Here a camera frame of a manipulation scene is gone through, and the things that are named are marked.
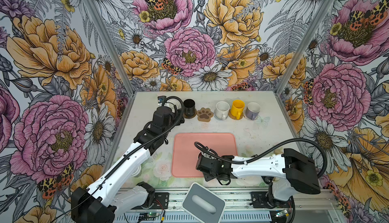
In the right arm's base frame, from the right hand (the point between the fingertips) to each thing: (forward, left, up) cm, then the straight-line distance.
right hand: (210, 176), depth 79 cm
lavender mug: (+40, -31, +3) cm, 51 cm away
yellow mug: (+39, -20, +6) cm, 45 cm away
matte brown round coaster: (+39, +10, -2) cm, 40 cm away
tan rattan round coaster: (+38, -19, -2) cm, 42 cm away
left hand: (+23, +17, +22) cm, 36 cm away
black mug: (+41, +11, +9) cm, 43 cm away
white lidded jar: (+1, +36, +5) cm, 36 cm away
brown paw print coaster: (+41, +1, -3) cm, 42 cm away
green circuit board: (-16, +30, -3) cm, 34 cm away
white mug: (+42, -11, +2) cm, 43 cm away
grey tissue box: (-13, +3, -2) cm, 13 cm away
